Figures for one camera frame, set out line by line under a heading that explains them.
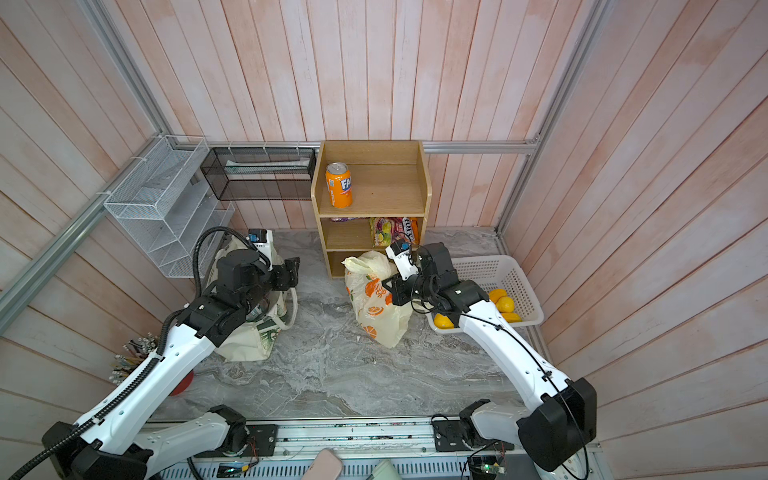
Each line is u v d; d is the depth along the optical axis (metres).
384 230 0.93
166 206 0.75
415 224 0.96
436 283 0.57
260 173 1.06
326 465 0.69
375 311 0.76
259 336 0.86
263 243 0.62
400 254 0.66
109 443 0.38
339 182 0.75
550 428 0.38
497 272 1.02
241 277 0.51
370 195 0.86
